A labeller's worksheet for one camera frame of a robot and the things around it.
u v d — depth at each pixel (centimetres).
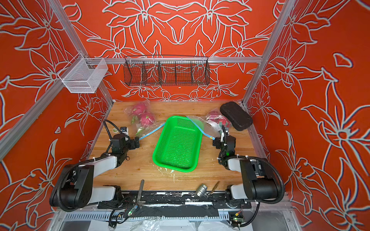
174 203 73
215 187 76
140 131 93
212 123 95
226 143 68
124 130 81
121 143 72
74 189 42
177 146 92
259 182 43
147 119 95
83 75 92
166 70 98
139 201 73
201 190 73
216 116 98
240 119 106
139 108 103
